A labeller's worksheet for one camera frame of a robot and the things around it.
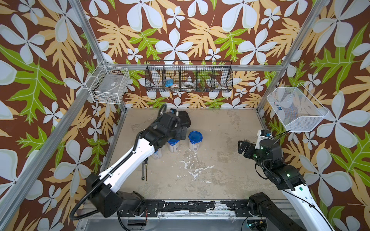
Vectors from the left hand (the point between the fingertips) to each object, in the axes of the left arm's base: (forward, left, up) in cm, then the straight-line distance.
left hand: (179, 127), depth 77 cm
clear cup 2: (-2, +4, -20) cm, 20 cm away
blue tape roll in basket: (+37, +8, +3) cm, 38 cm away
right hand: (-9, -33, -1) cm, 35 cm away
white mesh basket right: (+11, -69, +3) cm, 70 cm away
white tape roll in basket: (+37, -5, +2) cm, 37 cm away
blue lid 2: (-2, +4, -11) cm, 12 cm away
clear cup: (-2, -9, -20) cm, 22 cm away
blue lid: (+2, -10, -13) cm, 16 cm away
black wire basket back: (+41, -4, +5) cm, 41 cm away
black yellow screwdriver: (-11, +21, -24) cm, 34 cm away
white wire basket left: (+26, +43, +9) cm, 51 cm away
